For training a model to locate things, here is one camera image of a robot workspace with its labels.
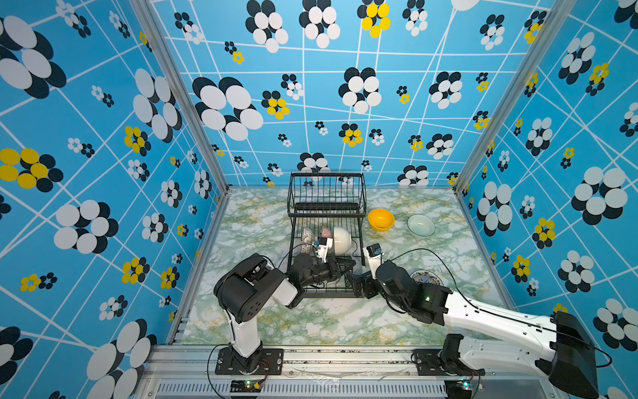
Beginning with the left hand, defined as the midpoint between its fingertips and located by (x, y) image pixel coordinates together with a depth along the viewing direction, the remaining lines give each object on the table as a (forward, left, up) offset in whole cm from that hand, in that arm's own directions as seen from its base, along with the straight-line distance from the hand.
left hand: (358, 265), depth 81 cm
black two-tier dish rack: (+37, +14, -9) cm, 40 cm away
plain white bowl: (+12, +5, -3) cm, 13 cm away
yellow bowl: (+27, -13, -10) cm, 31 cm away
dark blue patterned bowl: (0, 0, -2) cm, 2 cm away
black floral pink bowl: (+13, +11, 0) cm, 17 cm away
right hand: (-3, -1, +2) cm, 4 cm away
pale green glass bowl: (+24, -29, -9) cm, 39 cm away
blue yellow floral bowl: (0, -25, -8) cm, 27 cm away
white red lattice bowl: (+12, +18, -1) cm, 21 cm away
